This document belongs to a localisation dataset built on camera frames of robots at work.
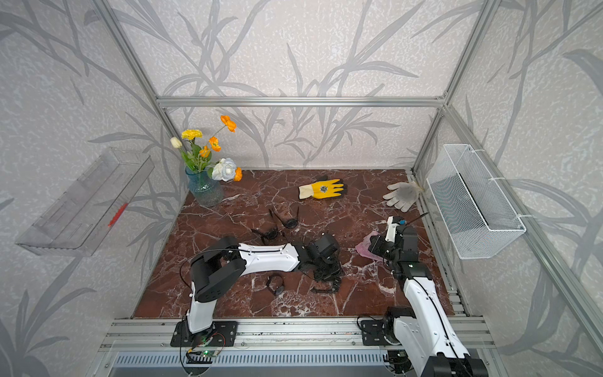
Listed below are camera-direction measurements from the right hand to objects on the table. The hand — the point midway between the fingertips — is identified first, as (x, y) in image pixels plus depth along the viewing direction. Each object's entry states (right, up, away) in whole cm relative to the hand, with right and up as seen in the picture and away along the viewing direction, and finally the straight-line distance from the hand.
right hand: (371, 236), depth 84 cm
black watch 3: (-15, -18, -1) cm, 23 cm away
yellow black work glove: (-13, +18, +27) cm, 35 cm away
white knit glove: (+21, +14, +25) cm, 36 cm away
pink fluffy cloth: (-2, -6, +7) cm, 10 cm away
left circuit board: (-53, -33, -13) cm, 63 cm away
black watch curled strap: (-35, -17, 0) cm, 39 cm away
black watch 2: (-31, +3, +12) cm, 34 cm away
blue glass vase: (-66, +16, +16) cm, 70 cm away
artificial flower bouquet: (-64, +29, +2) cm, 70 cm away
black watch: (-39, -1, +10) cm, 40 cm away
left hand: (-10, -15, -2) cm, 18 cm away
